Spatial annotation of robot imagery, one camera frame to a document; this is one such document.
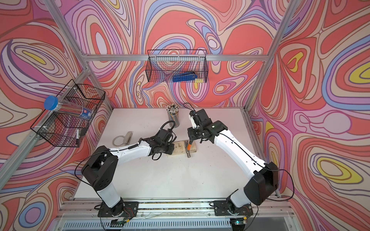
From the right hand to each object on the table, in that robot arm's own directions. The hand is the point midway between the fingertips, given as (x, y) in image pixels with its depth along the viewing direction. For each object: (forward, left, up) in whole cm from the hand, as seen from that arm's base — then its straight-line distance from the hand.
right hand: (192, 136), depth 79 cm
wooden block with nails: (+2, +8, -16) cm, 18 cm away
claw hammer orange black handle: (-1, +2, -10) cm, 10 cm away
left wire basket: (+3, +66, +13) cm, 67 cm away
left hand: (+1, +12, -15) cm, 19 cm away
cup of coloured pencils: (+22, +12, -2) cm, 25 cm away
